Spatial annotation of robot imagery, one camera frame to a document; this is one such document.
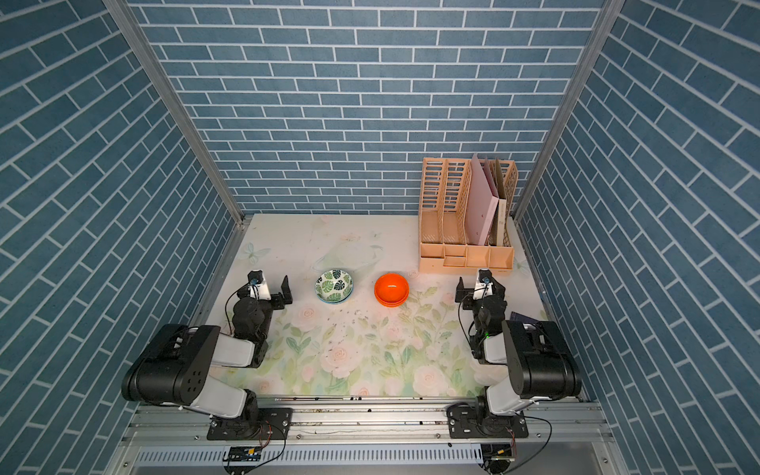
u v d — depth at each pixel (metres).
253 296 0.79
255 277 0.75
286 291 0.84
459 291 0.85
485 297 0.74
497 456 0.71
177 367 0.45
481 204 0.87
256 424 0.69
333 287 0.97
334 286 0.98
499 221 0.92
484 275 0.77
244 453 0.72
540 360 0.46
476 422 0.73
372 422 0.75
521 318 0.93
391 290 0.96
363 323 0.92
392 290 0.96
